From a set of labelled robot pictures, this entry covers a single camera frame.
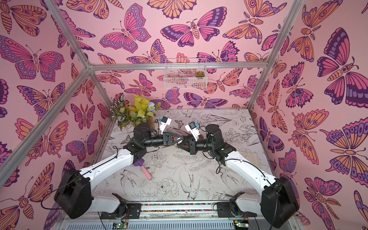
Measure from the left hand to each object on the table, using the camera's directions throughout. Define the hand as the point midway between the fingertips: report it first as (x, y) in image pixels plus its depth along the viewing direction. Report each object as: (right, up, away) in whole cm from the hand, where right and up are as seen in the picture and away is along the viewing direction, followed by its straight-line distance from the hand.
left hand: (183, 139), depth 70 cm
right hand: (-2, -3, +1) cm, 4 cm away
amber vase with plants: (-37, +13, +22) cm, 45 cm away
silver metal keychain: (-2, -2, 0) cm, 3 cm away
